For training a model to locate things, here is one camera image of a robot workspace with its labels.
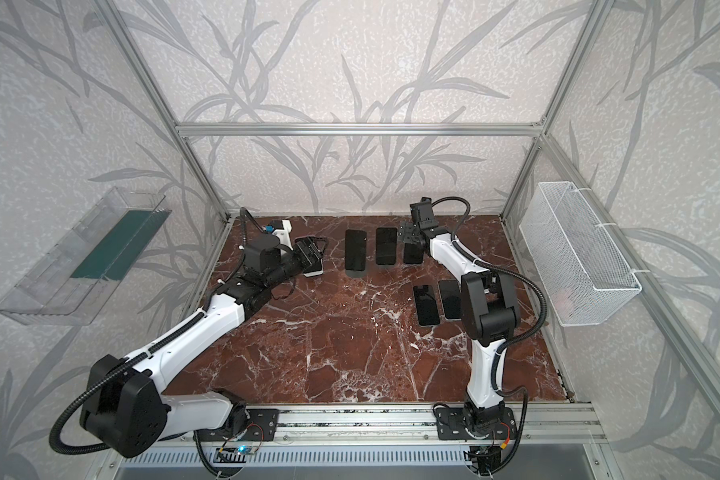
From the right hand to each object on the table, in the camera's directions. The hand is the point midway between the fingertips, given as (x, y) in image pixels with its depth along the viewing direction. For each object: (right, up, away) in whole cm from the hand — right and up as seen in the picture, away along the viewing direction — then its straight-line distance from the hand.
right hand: (417, 222), depth 100 cm
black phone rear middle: (-10, -8, 0) cm, 13 cm away
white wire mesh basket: (+30, -13, -38) cm, 49 cm away
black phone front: (+3, -28, -3) cm, 28 cm away
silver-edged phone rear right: (-1, -11, +1) cm, 11 cm away
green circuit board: (-45, -56, -29) cm, 78 cm away
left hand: (-26, -5, -21) cm, 34 cm away
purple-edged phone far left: (-34, -16, -1) cm, 38 cm away
